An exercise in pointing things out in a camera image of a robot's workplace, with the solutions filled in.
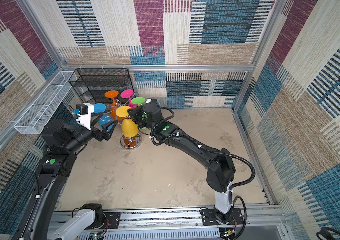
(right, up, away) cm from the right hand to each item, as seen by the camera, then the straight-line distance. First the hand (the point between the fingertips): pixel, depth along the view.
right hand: (125, 111), depth 71 cm
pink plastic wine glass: (-3, +11, +15) cm, 19 cm away
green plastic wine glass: (+4, +7, +9) cm, 12 cm away
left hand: (-4, -2, -9) cm, 10 cm away
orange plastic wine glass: (-11, +11, +14) cm, 21 cm away
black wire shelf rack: (-34, +22, +34) cm, 53 cm away
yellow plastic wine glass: (0, -8, +6) cm, 10 cm away
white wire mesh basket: (-42, -4, -1) cm, 42 cm away
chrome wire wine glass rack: (-9, -18, +34) cm, 39 cm away
